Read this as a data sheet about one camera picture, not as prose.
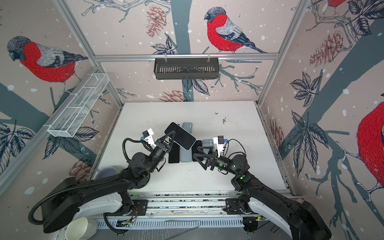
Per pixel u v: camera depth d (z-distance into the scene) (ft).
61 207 1.33
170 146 2.11
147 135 2.15
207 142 3.21
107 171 2.62
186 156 3.02
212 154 2.36
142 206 2.42
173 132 2.23
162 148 2.01
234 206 2.39
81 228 2.20
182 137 2.24
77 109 2.53
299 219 1.33
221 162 2.08
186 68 3.46
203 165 1.99
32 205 1.27
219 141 2.07
